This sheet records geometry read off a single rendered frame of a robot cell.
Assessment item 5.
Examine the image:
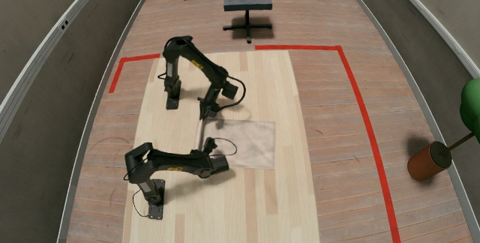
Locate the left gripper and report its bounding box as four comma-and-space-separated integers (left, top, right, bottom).
197, 90, 220, 121

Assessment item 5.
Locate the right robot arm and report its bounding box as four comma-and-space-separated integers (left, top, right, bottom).
125, 142, 230, 220

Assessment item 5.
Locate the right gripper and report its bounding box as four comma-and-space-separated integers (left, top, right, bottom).
190, 140, 215, 156

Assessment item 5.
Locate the beige cloth towel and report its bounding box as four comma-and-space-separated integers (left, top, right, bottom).
193, 118, 276, 170

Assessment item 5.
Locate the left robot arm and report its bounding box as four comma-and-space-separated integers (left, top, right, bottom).
163, 35, 239, 110

